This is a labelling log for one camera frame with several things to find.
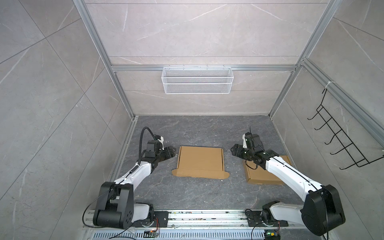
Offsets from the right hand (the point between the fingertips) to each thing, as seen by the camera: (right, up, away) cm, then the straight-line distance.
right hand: (234, 149), depth 87 cm
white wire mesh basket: (-22, +45, +13) cm, 52 cm away
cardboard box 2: (+12, -14, -3) cm, 19 cm away
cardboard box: (-19, -8, +1) cm, 21 cm away
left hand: (-38, 0, +3) cm, 38 cm away
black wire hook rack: (+42, +5, -25) cm, 49 cm away
